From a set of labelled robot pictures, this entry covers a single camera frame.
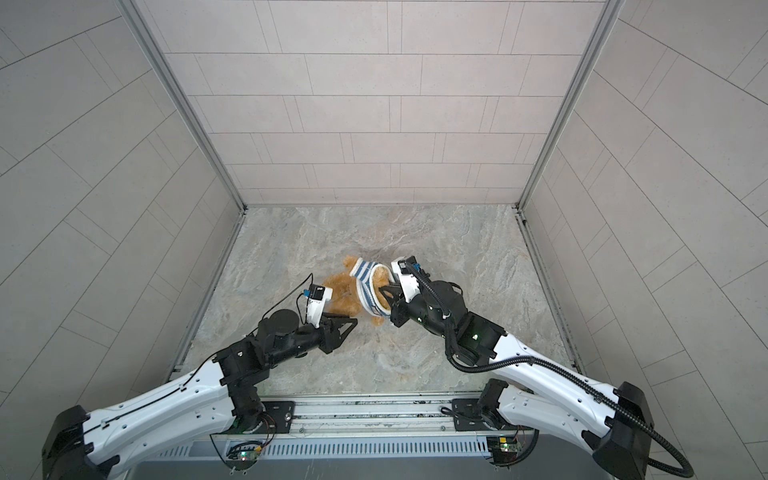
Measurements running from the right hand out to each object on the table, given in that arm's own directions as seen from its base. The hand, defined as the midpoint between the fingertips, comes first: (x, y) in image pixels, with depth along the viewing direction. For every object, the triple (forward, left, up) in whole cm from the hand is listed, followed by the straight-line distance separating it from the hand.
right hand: (378, 294), depth 67 cm
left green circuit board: (-26, +32, -21) cm, 46 cm away
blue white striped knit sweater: (+4, +3, +4) cm, 7 cm away
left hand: (-4, +5, -7) cm, 10 cm away
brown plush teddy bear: (+6, +10, -13) cm, 17 cm away
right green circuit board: (-28, -27, -25) cm, 46 cm away
